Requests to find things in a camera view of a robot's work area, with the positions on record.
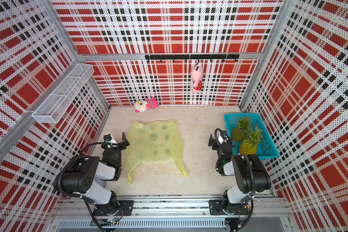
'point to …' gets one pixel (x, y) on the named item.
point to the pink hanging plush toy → (196, 71)
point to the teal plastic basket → (266, 149)
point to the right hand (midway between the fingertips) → (220, 134)
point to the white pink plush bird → (142, 105)
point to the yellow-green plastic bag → (152, 140)
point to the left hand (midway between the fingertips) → (119, 134)
